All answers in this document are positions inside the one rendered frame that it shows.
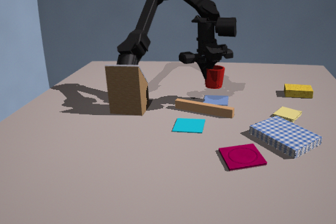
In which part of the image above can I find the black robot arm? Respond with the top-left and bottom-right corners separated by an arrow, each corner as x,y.
117,0 -> 237,65

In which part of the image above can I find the yellow sponge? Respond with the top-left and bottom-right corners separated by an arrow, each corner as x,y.
284,84 -> 313,98

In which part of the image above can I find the dark red cup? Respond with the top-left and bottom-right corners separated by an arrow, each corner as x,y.
205,65 -> 225,89

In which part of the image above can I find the blue and white checkered towel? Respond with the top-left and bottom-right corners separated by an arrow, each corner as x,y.
249,116 -> 322,159

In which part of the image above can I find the magenta square coaster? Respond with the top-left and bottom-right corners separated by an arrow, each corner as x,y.
219,144 -> 267,171

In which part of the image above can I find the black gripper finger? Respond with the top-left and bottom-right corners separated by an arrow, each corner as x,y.
195,61 -> 208,79
206,58 -> 220,69

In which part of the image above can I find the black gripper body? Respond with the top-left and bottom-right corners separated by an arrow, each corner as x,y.
179,36 -> 233,64

